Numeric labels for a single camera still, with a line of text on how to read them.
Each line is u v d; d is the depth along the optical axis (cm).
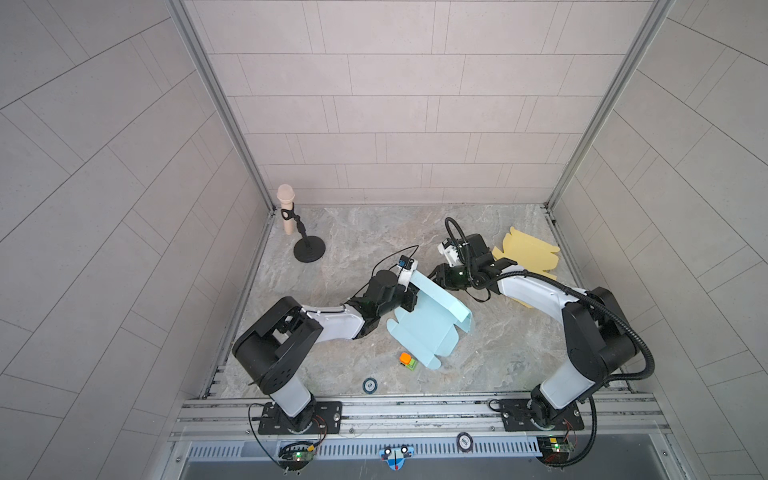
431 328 79
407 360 78
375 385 76
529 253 103
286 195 84
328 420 70
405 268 75
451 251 81
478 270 68
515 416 71
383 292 67
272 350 44
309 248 103
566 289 50
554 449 68
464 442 68
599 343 44
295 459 65
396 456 65
